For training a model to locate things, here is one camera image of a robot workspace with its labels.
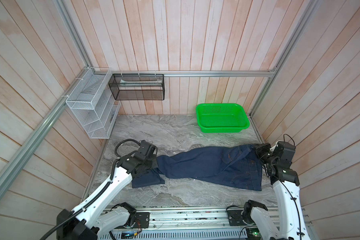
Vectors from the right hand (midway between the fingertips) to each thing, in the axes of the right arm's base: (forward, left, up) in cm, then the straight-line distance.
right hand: (253, 142), depth 76 cm
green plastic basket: (+38, +6, -22) cm, 44 cm away
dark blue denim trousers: (-5, +4, -18) cm, 19 cm away
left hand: (-10, +53, -8) cm, 54 cm away
